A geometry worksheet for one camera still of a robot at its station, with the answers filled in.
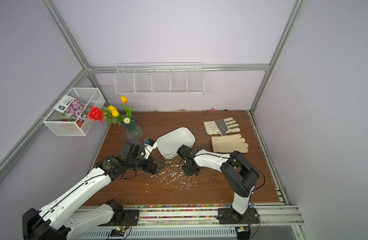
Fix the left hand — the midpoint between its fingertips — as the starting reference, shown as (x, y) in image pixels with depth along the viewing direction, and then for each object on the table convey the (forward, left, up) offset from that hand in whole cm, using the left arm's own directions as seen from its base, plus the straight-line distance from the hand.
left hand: (158, 163), depth 75 cm
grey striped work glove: (+34, -43, -17) cm, 57 cm away
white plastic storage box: (+21, -3, -15) cm, 26 cm away
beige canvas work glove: (+18, -44, -15) cm, 49 cm away
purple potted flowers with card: (+24, +41, +18) cm, 51 cm away
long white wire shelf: (+55, -5, +13) cm, 56 cm away
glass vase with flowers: (+28, +19, -10) cm, 35 cm away
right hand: (+3, -16, -17) cm, 24 cm away
